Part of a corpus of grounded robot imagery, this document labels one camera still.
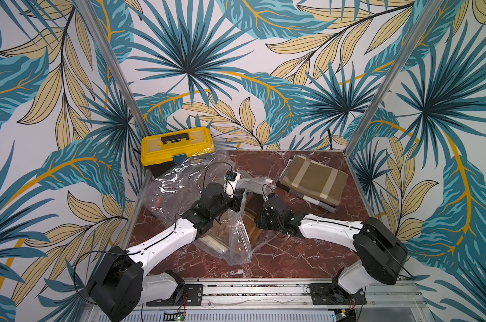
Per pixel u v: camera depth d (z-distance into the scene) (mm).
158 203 928
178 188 968
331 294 674
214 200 592
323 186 997
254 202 921
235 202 698
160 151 977
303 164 1097
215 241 837
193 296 731
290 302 732
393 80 872
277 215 673
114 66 818
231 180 677
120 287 395
